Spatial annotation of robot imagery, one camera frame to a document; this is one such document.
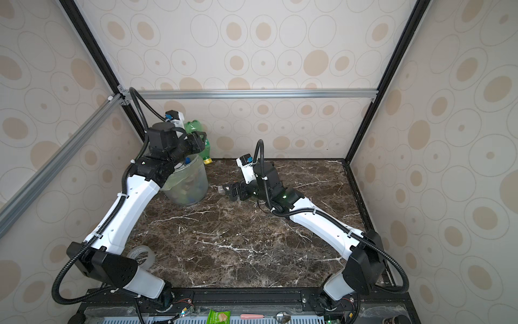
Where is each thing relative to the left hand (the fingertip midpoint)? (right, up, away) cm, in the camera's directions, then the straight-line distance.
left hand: (206, 131), depth 71 cm
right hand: (+12, -17, +4) cm, 21 cm away
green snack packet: (+5, -64, -2) cm, 64 cm away
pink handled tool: (+16, -65, -1) cm, 67 cm away
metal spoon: (+27, -67, +1) cm, 72 cm away
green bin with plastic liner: (-15, -19, +23) cm, 33 cm away
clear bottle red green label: (-1, -23, +32) cm, 39 cm away
